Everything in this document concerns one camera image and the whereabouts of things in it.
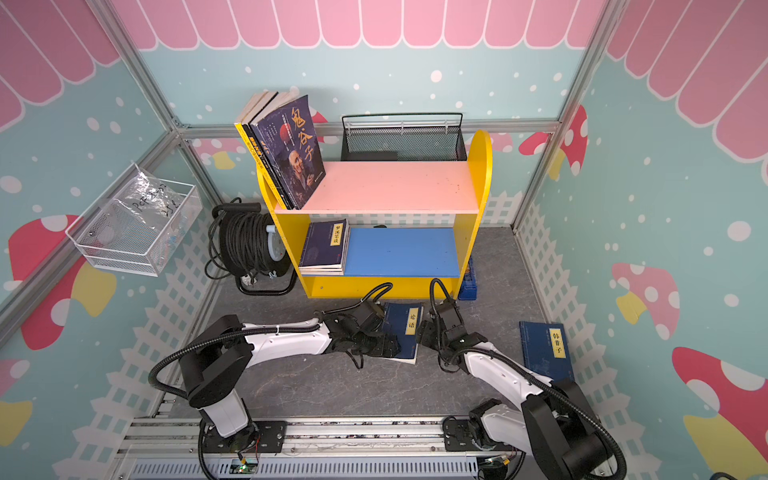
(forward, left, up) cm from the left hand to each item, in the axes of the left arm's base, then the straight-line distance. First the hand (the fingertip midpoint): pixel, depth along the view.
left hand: (387, 353), depth 86 cm
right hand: (+6, -11, +1) cm, 13 cm away
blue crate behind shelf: (+20, -26, +3) cm, 33 cm away
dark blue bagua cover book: (+19, +20, +13) cm, 30 cm away
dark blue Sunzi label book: (+20, +19, +15) cm, 31 cm away
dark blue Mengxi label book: (+28, +20, +15) cm, 38 cm away
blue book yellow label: (+11, -4, 0) cm, 12 cm away
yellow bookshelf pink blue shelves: (+55, +2, -5) cm, 55 cm away
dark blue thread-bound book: (+19, +19, +11) cm, 30 cm away
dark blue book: (+2, -47, -2) cm, 47 cm away
